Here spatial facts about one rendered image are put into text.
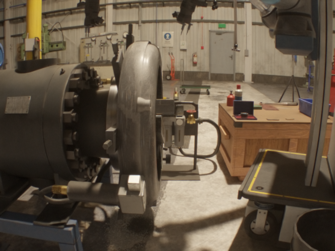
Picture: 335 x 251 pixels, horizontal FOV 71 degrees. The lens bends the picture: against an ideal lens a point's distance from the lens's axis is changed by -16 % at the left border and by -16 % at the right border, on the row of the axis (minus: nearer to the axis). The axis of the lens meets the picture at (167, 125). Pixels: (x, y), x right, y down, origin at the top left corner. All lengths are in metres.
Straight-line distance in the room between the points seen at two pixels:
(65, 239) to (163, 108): 0.69
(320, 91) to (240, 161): 1.00
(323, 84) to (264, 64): 10.90
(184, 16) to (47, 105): 0.76
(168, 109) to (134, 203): 0.40
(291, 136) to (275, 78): 10.17
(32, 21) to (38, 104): 3.74
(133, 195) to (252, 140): 1.31
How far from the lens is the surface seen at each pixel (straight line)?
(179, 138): 2.10
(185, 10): 1.36
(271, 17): 1.76
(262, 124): 2.03
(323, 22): 1.31
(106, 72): 7.49
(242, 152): 2.05
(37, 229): 1.23
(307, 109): 2.42
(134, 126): 0.92
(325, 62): 1.30
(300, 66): 12.64
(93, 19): 1.41
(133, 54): 1.05
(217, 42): 11.88
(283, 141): 2.14
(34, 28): 4.82
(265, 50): 12.22
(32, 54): 4.78
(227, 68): 11.88
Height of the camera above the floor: 0.90
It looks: 14 degrees down
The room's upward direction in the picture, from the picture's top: straight up
